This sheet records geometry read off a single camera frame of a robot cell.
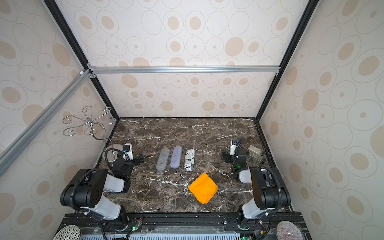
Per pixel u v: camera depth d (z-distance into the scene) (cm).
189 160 92
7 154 51
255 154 95
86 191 45
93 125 76
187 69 89
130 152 78
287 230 70
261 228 72
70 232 69
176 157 95
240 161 72
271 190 45
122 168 68
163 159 94
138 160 81
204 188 81
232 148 83
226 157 86
